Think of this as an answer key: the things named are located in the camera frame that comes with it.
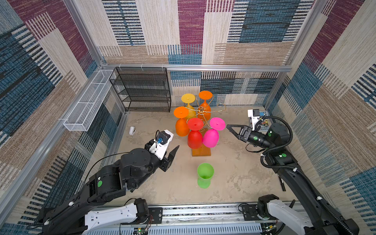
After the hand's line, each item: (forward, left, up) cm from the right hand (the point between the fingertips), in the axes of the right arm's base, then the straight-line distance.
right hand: (229, 129), depth 67 cm
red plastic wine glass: (+1, +15, -8) cm, 17 cm away
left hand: (-11, +24, +6) cm, 27 cm away
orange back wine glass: (+21, +9, -8) cm, 24 cm away
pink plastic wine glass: (+1, +7, -8) cm, 11 cm away
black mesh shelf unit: (+50, +53, -15) cm, 74 cm away
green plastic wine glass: (-11, +10, -24) cm, 28 cm away
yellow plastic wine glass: (+20, +18, +1) cm, 27 cm away
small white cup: (+20, +57, -27) cm, 66 cm away
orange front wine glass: (+8, +22, -7) cm, 24 cm away
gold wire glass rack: (+6, +8, -31) cm, 32 cm away
